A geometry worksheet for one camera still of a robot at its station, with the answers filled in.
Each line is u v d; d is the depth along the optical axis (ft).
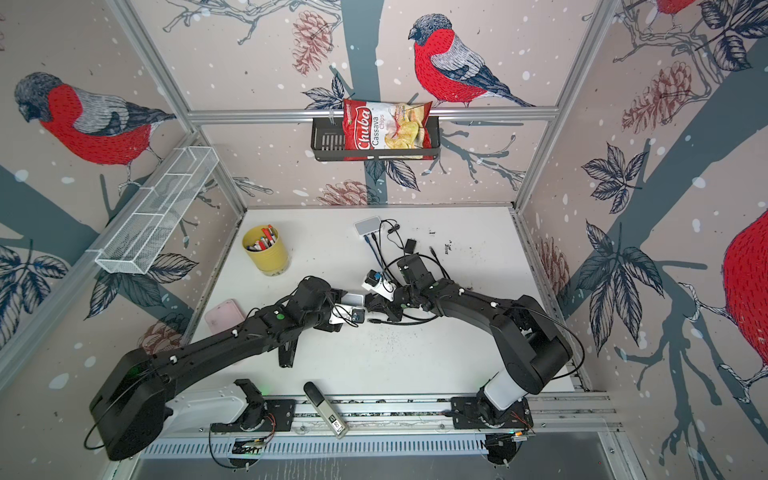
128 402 1.32
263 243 3.17
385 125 2.87
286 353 2.64
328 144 3.10
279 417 2.40
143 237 2.38
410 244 3.51
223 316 2.99
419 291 2.26
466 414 2.38
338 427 2.28
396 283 2.72
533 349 1.46
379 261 3.38
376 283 2.40
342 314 2.29
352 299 2.69
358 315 2.34
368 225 3.76
